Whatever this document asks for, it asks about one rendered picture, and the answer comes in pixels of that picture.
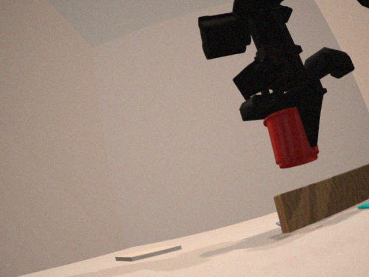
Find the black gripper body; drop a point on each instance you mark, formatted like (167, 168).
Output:
(325, 61)

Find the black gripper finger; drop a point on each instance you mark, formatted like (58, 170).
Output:
(308, 102)
(278, 107)

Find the red cup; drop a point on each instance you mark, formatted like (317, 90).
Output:
(289, 142)

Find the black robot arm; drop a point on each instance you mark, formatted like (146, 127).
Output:
(230, 33)

